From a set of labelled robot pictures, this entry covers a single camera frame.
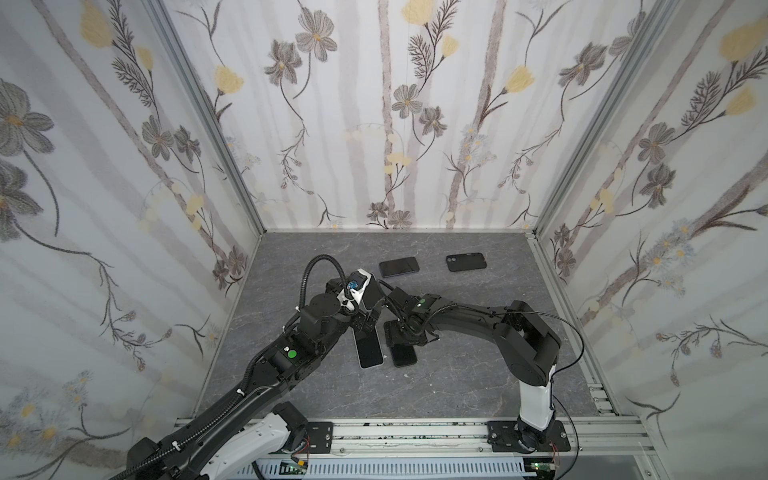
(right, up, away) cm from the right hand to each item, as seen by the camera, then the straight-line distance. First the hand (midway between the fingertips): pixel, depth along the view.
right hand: (387, 333), depth 88 cm
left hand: (-6, +17, -17) cm, 25 cm away
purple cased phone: (-6, -4, 0) cm, 7 cm away
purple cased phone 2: (+5, -5, -3) cm, 8 cm away
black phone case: (+5, -5, -3) cm, 8 cm away
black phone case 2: (+31, +22, +24) cm, 45 cm away
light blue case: (-6, -4, 0) cm, 7 cm away
